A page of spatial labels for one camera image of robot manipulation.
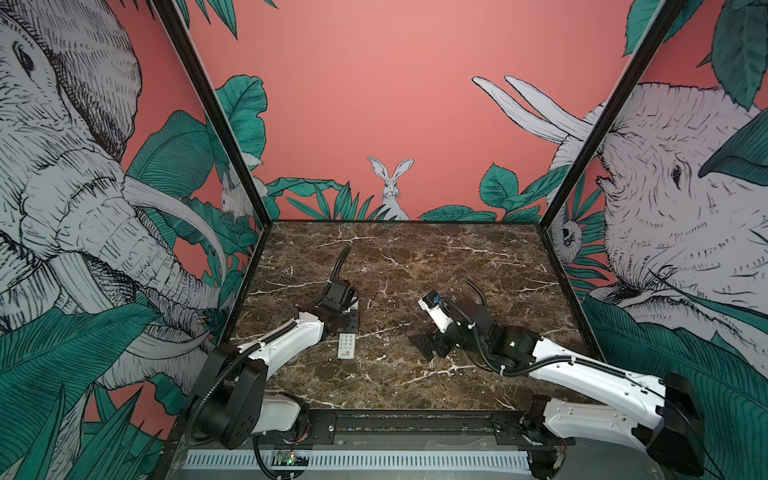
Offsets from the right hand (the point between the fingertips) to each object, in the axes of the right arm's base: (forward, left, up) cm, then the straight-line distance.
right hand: (418, 325), depth 74 cm
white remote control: (0, +20, -14) cm, 25 cm away
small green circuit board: (-26, +31, -17) cm, 44 cm away
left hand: (+9, +19, -12) cm, 24 cm away
